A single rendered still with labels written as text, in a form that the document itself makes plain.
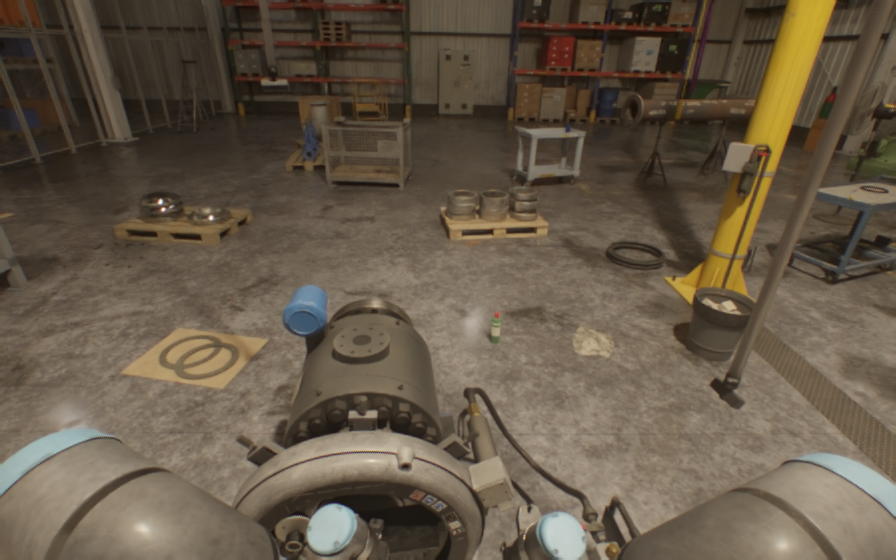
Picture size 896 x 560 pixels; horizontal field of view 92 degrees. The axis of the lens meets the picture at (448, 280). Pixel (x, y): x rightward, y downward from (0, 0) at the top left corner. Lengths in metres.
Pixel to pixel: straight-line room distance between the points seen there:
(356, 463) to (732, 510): 0.93
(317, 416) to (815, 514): 1.33
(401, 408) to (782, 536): 1.23
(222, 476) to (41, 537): 2.15
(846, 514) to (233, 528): 0.53
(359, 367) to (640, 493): 1.57
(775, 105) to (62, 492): 4.13
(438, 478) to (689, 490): 1.65
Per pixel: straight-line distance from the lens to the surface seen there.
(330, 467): 1.24
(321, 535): 1.01
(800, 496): 0.52
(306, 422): 1.64
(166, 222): 5.97
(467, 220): 5.28
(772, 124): 4.14
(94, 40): 12.95
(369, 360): 1.64
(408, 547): 1.46
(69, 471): 0.53
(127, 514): 0.47
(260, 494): 1.34
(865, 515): 0.54
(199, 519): 0.48
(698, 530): 0.48
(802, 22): 4.13
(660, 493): 2.61
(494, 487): 1.39
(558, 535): 1.00
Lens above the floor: 1.89
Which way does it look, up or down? 27 degrees down
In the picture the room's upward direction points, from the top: 1 degrees clockwise
